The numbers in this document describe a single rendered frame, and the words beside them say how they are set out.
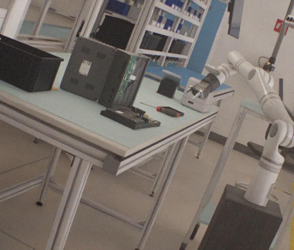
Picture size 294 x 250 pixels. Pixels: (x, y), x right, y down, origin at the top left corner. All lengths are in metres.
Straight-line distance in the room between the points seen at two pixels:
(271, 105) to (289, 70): 6.28
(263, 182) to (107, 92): 0.67
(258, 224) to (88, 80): 0.82
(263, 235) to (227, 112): 6.57
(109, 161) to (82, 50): 0.63
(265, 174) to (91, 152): 0.80
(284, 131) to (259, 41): 6.49
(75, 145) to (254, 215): 0.80
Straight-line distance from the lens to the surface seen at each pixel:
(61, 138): 1.72
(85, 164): 1.71
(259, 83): 2.51
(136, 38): 4.86
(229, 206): 2.20
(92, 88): 2.19
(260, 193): 2.27
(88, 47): 2.17
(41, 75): 1.97
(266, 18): 8.70
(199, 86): 2.75
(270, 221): 2.22
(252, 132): 8.72
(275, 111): 2.37
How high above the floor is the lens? 1.36
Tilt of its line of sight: 9 degrees down
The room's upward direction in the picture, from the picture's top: 21 degrees clockwise
